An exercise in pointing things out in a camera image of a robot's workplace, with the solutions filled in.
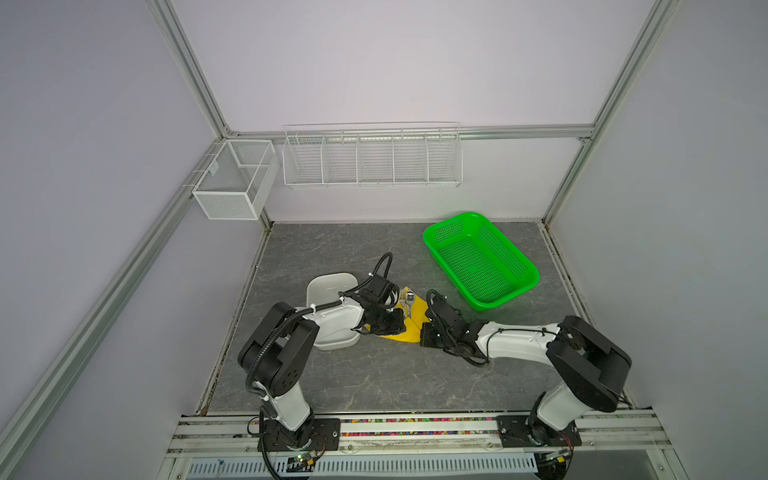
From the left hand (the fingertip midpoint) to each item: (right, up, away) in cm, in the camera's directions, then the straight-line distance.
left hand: (405, 332), depth 88 cm
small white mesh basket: (-57, +49, +12) cm, 76 cm away
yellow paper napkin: (+2, +1, +3) cm, 4 cm away
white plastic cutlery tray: (-15, +10, -31) cm, 35 cm away
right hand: (+4, -2, +1) cm, 5 cm away
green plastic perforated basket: (+28, +20, +20) cm, 40 cm away
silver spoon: (+2, +9, +9) cm, 13 cm away
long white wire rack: (-10, +57, +10) cm, 58 cm away
